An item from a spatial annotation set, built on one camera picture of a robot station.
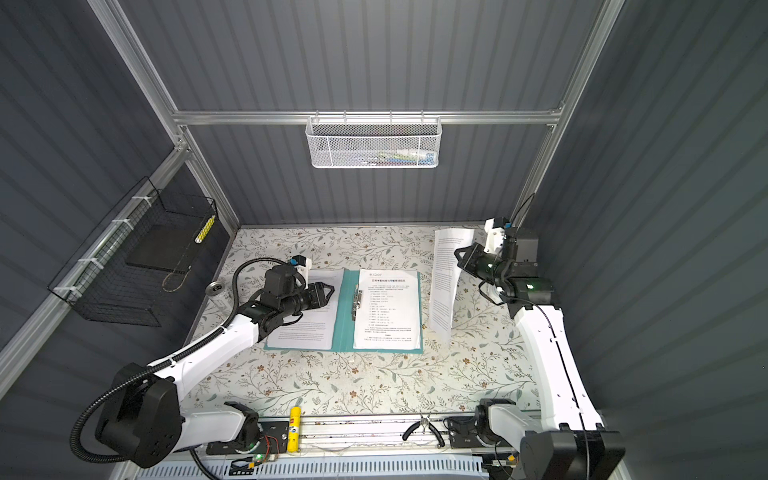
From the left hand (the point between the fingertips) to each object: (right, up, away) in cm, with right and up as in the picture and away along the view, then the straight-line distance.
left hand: (329, 289), depth 85 cm
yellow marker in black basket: (-34, +17, -3) cm, 38 cm away
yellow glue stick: (-6, -33, -11) cm, 35 cm away
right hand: (+35, +10, -13) cm, 38 cm away
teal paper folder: (+3, -15, +6) cm, 17 cm away
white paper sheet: (+32, +5, -9) cm, 34 cm away
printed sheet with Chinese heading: (+18, -10, +11) cm, 23 cm away
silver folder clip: (+7, -6, +11) cm, 14 cm away
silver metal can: (-34, 0, +1) cm, 34 cm away
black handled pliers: (+27, -33, -8) cm, 43 cm away
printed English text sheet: (-6, -14, +8) cm, 17 cm away
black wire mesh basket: (-47, +15, -7) cm, 50 cm away
